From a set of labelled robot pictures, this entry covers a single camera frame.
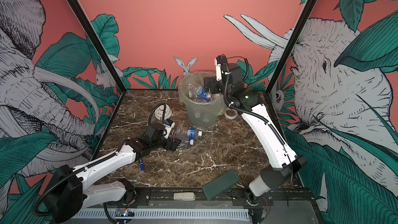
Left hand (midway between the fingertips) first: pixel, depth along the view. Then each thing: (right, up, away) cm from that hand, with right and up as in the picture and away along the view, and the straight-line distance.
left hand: (174, 135), depth 83 cm
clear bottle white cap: (+11, +26, +9) cm, 30 cm away
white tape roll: (+35, +8, +22) cm, 41 cm away
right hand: (+20, +30, -16) cm, 39 cm away
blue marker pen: (-18, -18, 0) cm, 25 cm away
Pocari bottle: (+8, 0, +7) cm, 11 cm away
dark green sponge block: (+25, -24, -5) cm, 35 cm away
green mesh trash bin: (+15, +14, +8) cm, 22 cm away
